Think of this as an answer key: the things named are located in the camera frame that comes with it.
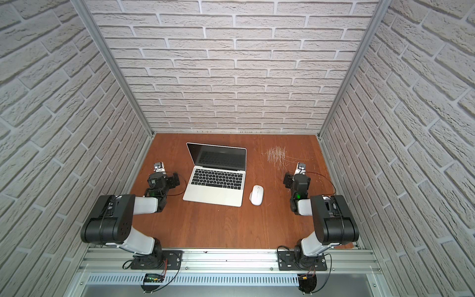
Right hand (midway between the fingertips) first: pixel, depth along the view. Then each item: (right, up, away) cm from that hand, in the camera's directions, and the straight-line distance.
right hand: (292, 171), depth 94 cm
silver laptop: (-39, -3, +4) cm, 39 cm away
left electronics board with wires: (-62, -40, -22) cm, 77 cm away
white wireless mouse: (-19, -12, -4) cm, 23 cm away
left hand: (-68, 0, 0) cm, 68 cm away
